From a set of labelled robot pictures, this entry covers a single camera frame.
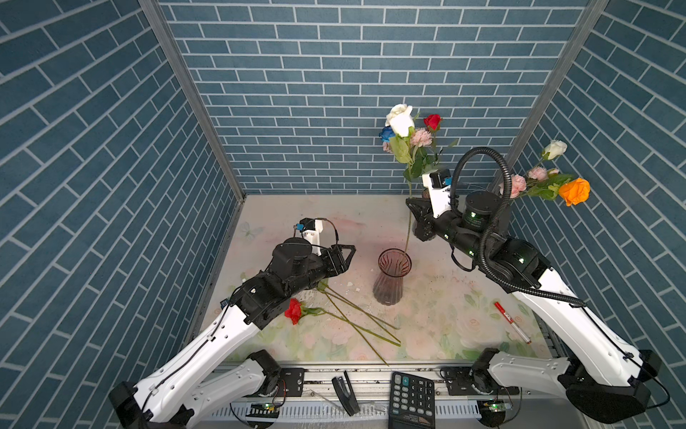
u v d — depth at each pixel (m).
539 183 0.79
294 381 0.73
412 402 0.69
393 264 0.81
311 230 0.60
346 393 0.71
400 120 0.48
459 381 0.74
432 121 0.87
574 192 0.66
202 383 0.52
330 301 0.89
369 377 0.75
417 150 0.87
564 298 0.39
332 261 0.58
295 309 0.83
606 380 0.39
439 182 0.48
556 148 0.75
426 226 0.53
